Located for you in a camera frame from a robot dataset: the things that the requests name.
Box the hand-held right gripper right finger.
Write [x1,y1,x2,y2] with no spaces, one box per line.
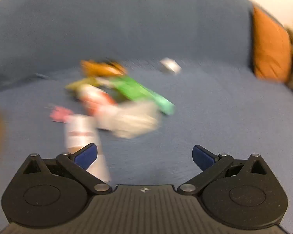
[177,145,268,196]

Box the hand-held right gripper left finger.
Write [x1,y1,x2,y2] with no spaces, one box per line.
[21,143,113,196]

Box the red white toothpaste box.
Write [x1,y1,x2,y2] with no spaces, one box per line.
[64,114,111,181]

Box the red white pill bottle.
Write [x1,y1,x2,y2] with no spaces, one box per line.
[78,85,118,115]

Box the teal box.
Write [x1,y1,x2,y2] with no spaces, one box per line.
[151,94,176,116]

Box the green cardboard box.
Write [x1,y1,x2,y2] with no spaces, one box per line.
[104,75,159,103]

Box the orange toy mixer truck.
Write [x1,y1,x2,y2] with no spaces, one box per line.
[80,58,128,79]

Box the small white box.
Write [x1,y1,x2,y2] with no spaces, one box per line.
[160,58,182,74]

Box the orange cushion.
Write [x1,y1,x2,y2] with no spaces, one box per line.
[252,5,293,84]

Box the blue fabric sofa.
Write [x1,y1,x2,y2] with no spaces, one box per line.
[0,0,293,193]

